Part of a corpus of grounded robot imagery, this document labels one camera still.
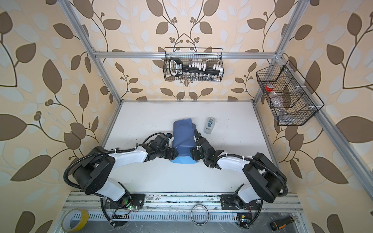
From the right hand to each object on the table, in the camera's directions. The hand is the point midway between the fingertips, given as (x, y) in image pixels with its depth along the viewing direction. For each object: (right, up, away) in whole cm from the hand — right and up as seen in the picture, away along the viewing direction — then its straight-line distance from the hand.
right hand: (195, 149), depth 91 cm
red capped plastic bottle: (+41, +37, -10) cm, 57 cm away
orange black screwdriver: (+41, -30, -22) cm, 55 cm away
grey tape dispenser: (+10, +16, +11) cm, 22 cm away
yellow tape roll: (-61, -26, -23) cm, 70 cm away
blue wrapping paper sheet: (-7, +5, -1) cm, 9 cm away
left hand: (-14, -1, -1) cm, 14 cm away
